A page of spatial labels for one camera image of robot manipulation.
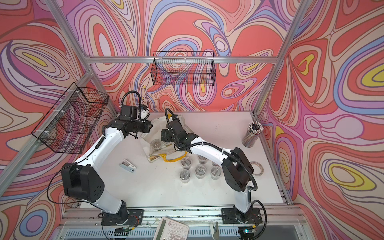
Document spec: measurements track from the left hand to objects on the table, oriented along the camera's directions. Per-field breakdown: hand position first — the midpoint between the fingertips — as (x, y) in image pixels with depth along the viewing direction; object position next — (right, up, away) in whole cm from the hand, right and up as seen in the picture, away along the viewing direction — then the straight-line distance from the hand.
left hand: (152, 125), depth 86 cm
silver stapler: (-16, -25, +3) cm, 29 cm away
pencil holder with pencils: (+62, -2, +5) cm, 62 cm away
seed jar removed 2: (+36, -27, -3) cm, 45 cm away
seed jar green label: (+19, -29, -3) cm, 34 cm away
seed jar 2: (+28, -27, -2) cm, 38 cm away
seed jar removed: (+29, -21, +3) cm, 36 cm away
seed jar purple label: (+19, -22, +1) cm, 30 cm away
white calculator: (+12, -49, -17) cm, 53 cm away
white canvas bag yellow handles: (+7, -15, +7) cm, 18 cm away
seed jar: (0, -12, +8) cm, 14 cm away
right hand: (+9, -7, +1) cm, 11 cm away
